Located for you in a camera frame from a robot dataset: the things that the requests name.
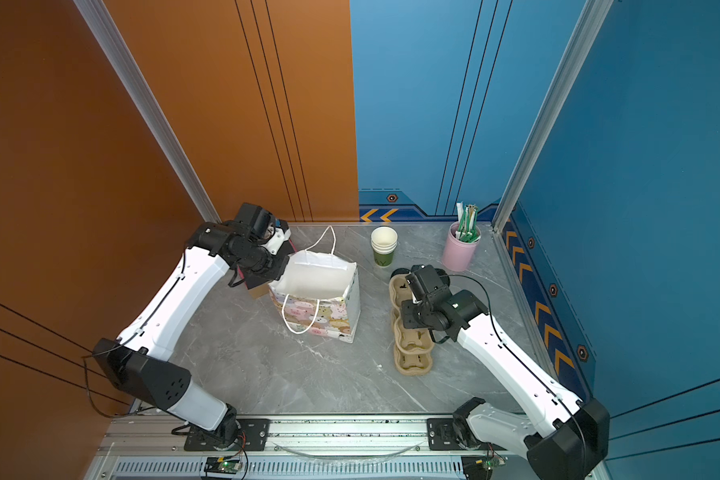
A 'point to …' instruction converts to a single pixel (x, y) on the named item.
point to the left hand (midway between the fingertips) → (285, 266)
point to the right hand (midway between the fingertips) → (410, 312)
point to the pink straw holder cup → (458, 254)
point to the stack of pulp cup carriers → (412, 353)
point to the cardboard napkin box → (259, 291)
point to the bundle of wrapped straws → (467, 222)
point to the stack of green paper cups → (384, 241)
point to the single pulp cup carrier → (399, 291)
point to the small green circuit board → (221, 465)
